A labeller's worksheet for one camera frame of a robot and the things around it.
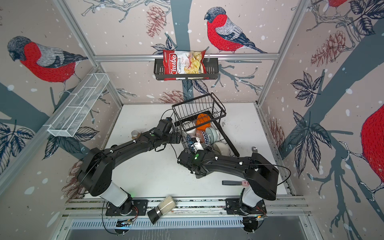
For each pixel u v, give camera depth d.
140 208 0.73
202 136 0.88
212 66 0.94
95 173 0.44
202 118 1.09
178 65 0.88
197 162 0.58
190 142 0.71
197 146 0.73
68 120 0.71
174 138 0.81
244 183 0.79
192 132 0.98
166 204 0.70
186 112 0.88
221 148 0.83
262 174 0.44
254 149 0.93
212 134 0.90
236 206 0.74
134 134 0.90
